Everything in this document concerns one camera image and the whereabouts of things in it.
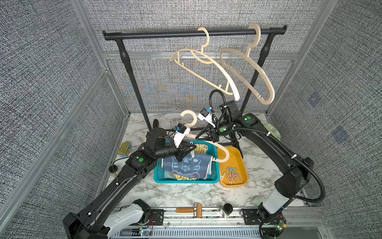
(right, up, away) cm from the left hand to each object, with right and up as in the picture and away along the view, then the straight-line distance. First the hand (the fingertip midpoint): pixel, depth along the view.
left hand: (197, 145), depth 65 cm
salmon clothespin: (+20, -20, +21) cm, 35 cm away
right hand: (0, +4, +3) cm, 5 cm away
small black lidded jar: (+14, -30, +4) cm, 34 cm away
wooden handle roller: (+1, -34, +10) cm, 35 cm away
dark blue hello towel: (0, -12, +10) cm, 15 cm away
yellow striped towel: (+3, -5, +24) cm, 24 cm away
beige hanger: (+3, +3, +2) cm, 5 cm away
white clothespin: (-2, -4, +1) cm, 4 cm away
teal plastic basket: (-19, -20, +17) cm, 32 cm away
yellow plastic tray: (+26, -13, +28) cm, 40 cm away
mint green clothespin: (+22, -18, +24) cm, 37 cm away
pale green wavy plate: (+53, +5, +37) cm, 65 cm away
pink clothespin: (+23, -21, +21) cm, 37 cm away
